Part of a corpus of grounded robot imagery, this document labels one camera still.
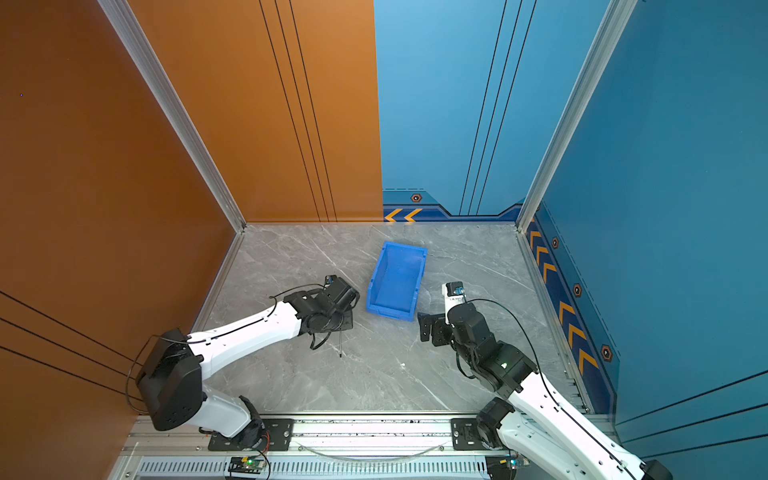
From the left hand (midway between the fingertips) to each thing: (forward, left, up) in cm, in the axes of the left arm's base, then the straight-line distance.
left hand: (348, 317), depth 85 cm
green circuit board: (-34, +22, -10) cm, 42 cm away
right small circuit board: (-33, -42, -8) cm, 54 cm away
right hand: (-4, -23, +10) cm, 25 cm away
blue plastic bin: (+19, -13, -8) cm, 24 cm away
